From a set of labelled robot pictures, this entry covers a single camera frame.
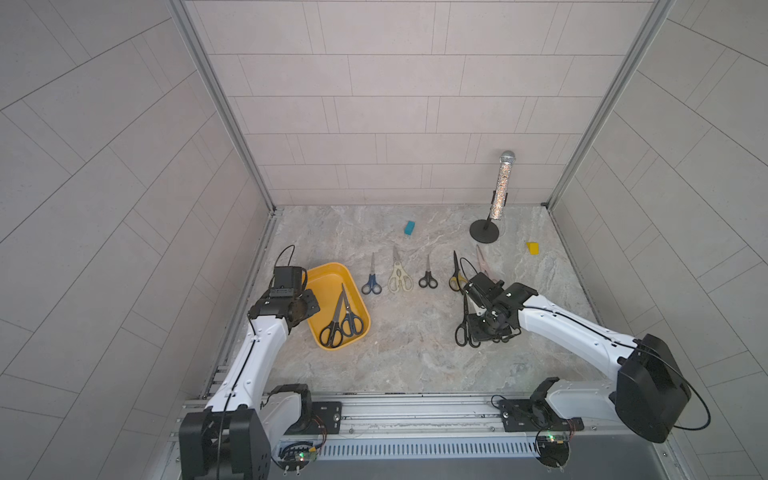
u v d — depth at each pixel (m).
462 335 0.79
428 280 0.96
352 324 0.86
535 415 0.64
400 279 0.96
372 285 0.95
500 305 0.58
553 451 0.68
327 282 0.88
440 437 0.70
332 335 0.82
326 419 0.71
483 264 1.00
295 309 0.68
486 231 1.08
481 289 0.64
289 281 0.63
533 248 1.05
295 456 0.65
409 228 1.08
